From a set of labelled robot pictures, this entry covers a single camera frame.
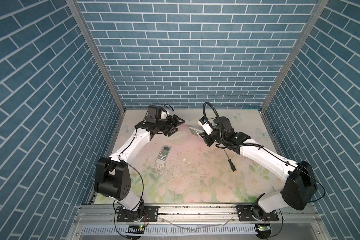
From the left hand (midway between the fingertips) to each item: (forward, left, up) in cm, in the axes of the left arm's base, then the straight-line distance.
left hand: (182, 124), depth 82 cm
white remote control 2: (-7, +12, -22) cm, 26 cm away
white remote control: (-3, -7, -3) cm, 8 cm away
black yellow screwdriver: (-15, -30, -21) cm, 39 cm away
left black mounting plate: (-39, +17, -24) cm, 49 cm away
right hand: (-3, -10, -2) cm, 11 cm away
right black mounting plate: (-40, -31, -22) cm, 55 cm away
